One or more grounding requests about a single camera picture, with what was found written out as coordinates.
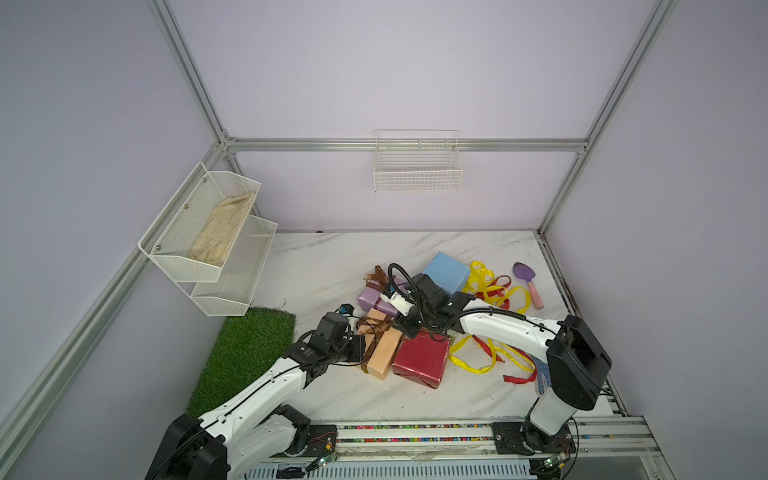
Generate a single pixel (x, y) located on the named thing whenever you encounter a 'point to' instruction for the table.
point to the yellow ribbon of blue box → (479, 279)
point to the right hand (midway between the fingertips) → (400, 321)
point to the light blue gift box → (449, 273)
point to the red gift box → (423, 358)
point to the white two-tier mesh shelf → (209, 243)
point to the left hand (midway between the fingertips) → (364, 348)
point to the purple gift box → (368, 299)
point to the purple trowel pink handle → (528, 274)
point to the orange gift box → (381, 342)
